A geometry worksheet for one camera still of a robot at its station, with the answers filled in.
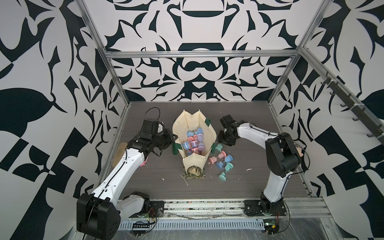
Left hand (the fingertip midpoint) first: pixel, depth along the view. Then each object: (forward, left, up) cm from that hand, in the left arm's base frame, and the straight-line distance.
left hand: (177, 134), depth 79 cm
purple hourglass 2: (+1, -9, -12) cm, 16 cm away
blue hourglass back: (+11, -7, -16) cm, 21 cm away
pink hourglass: (-4, -26, -18) cm, 32 cm away
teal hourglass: (-11, -29, -17) cm, 35 cm away
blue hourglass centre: (-7, -29, -17) cm, 35 cm away
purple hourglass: (-1, -13, -13) cm, 19 cm away
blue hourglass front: (-11, -23, -17) cm, 30 cm away
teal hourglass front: (-17, -24, -16) cm, 34 cm away
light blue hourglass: (-2, -4, -9) cm, 10 cm away
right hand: (+5, -26, -16) cm, 31 cm away
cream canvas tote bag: (+9, -10, -15) cm, 20 cm away
